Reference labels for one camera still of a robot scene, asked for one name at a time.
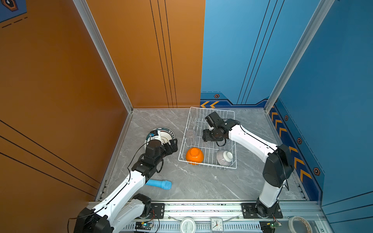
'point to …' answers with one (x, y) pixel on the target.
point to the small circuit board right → (273, 224)
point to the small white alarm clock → (217, 224)
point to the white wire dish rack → (195, 122)
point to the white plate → (166, 135)
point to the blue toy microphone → (161, 184)
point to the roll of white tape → (307, 225)
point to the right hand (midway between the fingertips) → (206, 137)
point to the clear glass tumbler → (190, 136)
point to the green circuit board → (143, 225)
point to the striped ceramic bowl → (224, 158)
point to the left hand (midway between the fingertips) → (172, 140)
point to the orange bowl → (194, 156)
